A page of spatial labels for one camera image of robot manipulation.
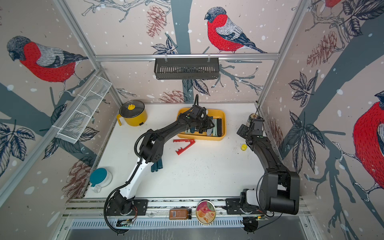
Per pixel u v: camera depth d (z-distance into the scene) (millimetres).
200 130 1010
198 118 840
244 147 930
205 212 694
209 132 973
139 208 731
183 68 1067
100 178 761
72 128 811
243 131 811
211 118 1070
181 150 930
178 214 682
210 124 931
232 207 729
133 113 1055
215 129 1009
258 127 669
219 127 1014
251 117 978
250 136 660
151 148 623
